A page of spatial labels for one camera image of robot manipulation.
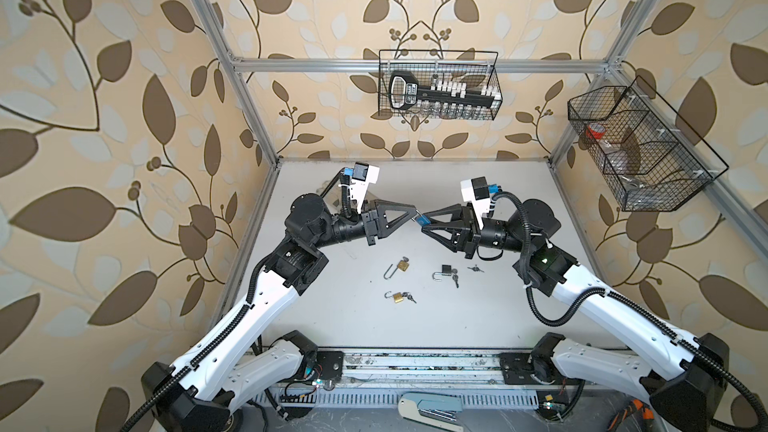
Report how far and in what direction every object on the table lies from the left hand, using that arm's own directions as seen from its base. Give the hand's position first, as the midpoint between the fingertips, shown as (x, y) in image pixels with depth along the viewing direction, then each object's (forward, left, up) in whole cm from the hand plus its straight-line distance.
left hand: (416, 216), depth 54 cm
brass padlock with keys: (0, +3, -42) cm, 42 cm away
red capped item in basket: (+41, -54, -12) cm, 69 cm away
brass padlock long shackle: (+9, +2, -41) cm, 42 cm away
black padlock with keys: (+8, -12, -42) cm, 44 cm away
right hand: (0, -2, -4) cm, 4 cm away
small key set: (+9, -21, -41) cm, 47 cm away
